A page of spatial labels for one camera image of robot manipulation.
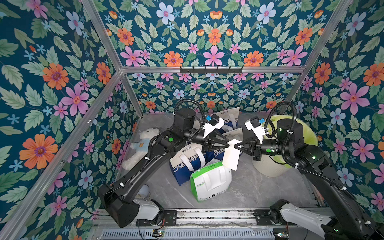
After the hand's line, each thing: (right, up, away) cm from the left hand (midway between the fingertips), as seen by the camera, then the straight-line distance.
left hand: (227, 144), depth 56 cm
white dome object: (-40, -28, +20) cm, 53 cm away
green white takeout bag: (-6, -19, +12) cm, 23 cm away
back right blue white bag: (+8, +12, +36) cm, 39 cm away
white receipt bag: (+2, -5, +4) cm, 7 cm away
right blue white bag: (-2, -8, +22) cm, 24 cm away
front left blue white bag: (-17, -10, +19) cm, 27 cm away
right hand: (+5, +1, +2) cm, 5 cm away
